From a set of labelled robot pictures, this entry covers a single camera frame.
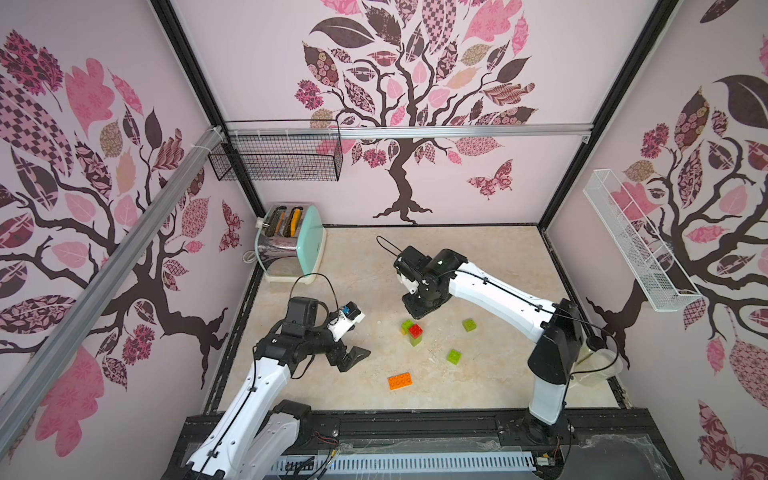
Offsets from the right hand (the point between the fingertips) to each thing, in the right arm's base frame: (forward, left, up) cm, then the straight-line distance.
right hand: (419, 313), depth 79 cm
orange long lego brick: (-13, +5, -14) cm, 20 cm away
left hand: (-7, +17, -2) cm, 19 cm away
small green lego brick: (-1, 0, -15) cm, 15 cm away
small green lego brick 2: (+3, -17, -14) cm, 22 cm away
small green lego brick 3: (-7, -11, -14) cm, 19 cm away
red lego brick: (-2, +1, -7) cm, 8 cm away
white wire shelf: (+4, -60, +10) cm, 61 cm away
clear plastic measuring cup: (-13, -45, -7) cm, 48 cm away
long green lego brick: (+1, +3, -9) cm, 10 cm away
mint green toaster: (+24, +39, +4) cm, 46 cm away
